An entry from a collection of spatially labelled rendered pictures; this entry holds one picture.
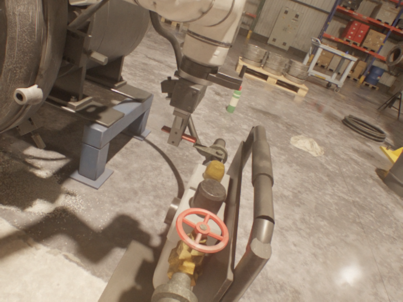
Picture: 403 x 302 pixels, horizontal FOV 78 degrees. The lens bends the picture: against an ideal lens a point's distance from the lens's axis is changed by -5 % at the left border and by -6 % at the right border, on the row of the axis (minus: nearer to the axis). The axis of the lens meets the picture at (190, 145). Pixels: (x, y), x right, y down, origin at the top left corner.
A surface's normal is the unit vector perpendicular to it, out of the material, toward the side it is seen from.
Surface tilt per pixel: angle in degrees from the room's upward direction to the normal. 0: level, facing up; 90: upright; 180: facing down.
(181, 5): 98
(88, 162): 90
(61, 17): 84
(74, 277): 0
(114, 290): 0
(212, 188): 0
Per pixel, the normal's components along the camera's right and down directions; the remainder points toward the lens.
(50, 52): 0.89, 0.45
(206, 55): 0.03, 0.48
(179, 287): 0.15, -0.88
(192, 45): -0.58, 0.24
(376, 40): -0.32, 0.38
